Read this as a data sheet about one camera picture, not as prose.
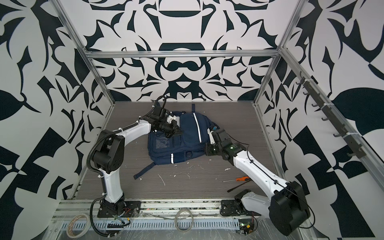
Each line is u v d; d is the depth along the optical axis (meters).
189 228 0.66
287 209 0.40
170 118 0.89
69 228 0.69
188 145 0.89
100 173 0.53
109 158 0.51
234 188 0.81
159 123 0.79
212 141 0.74
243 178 0.82
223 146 0.62
